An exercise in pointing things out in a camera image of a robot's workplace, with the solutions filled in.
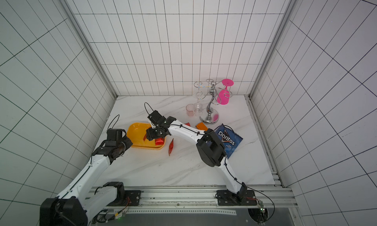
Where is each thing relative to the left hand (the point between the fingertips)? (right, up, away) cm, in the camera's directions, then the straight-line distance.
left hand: (128, 144), depth 86 cm
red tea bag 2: (+9, +4, +2) cm, 10 cm away
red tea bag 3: (+25, -2, +2) cm, 26 cm away
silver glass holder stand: (+53, +30, +2) cm, 61 cm away
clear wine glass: (+43, +22, +4) cm, 48 cm away
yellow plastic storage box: (+1, +6, +9) cm, 10 cm away
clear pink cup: (+37, +22, +18) cm, 47 cm away
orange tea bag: (+45, +9, +15) cm, 48 cm away
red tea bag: (+18, +1, +4) cm, 18 cm away
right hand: (+10, +3, +1) cm, 11 cm away
